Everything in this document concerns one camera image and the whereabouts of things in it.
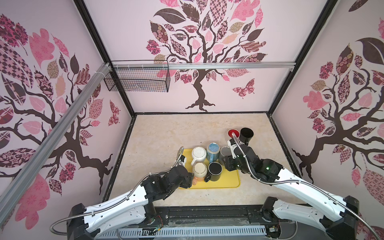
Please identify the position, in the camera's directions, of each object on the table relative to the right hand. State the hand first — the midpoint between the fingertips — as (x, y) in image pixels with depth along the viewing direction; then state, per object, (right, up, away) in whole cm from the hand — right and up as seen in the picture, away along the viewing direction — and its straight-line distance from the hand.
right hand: (224, 156), depth 75 cm
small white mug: (+13, +12, +25) cm, 30 cm away
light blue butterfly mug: (-4, +2, +11) cm, 12 cm away
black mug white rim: (-4, -9, +5) cm, 11 cm away
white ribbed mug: (-13, -1, +12) cm, 18 cm away
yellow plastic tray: (+5, -15, +10) cm, 19 cm away
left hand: (-19, -11, +1) cm, 22 cm away
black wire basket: (-52, +49, +20) cm, 74 cm away
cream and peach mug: (-12, -9, +4) cm, 16 cm away
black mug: (+18, +10, +20) cm, 29 cm away
